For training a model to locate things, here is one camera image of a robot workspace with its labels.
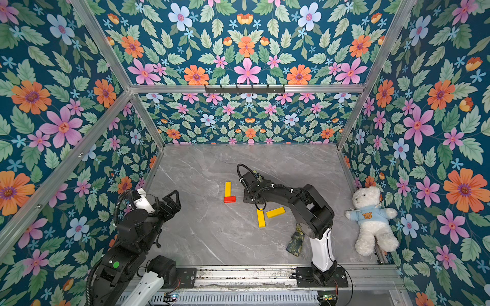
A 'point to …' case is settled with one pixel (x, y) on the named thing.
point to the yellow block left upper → (261, 218)
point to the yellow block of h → (228, 189)
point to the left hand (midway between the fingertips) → (174, 196)
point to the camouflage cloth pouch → (295, 243)
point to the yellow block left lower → (275, 212)
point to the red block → (230, 199)
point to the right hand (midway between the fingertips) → (253, 194)
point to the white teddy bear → (373, 221)
